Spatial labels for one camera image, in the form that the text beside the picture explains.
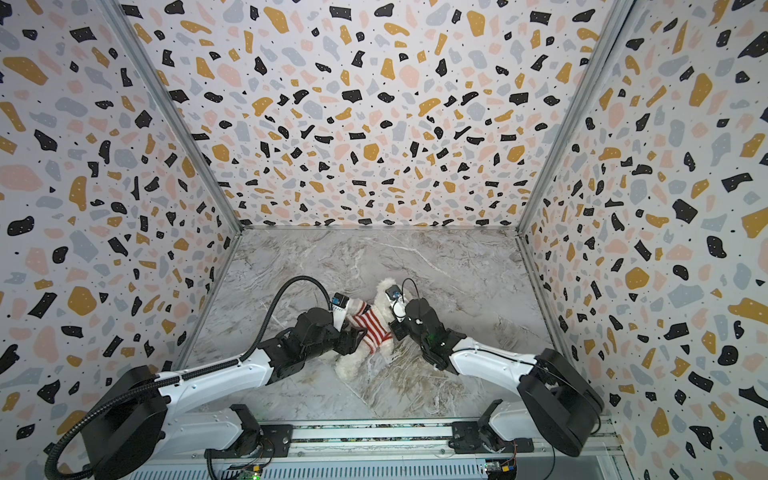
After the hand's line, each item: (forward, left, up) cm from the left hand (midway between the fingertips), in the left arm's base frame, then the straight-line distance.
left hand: (363, 323), depth 82 cm
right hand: (+6, -8, +2) cm, 10 cm away
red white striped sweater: (+2, -1, -2) cm, 3 cm away
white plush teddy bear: (-8, +2, -8) cm, 12 cm away
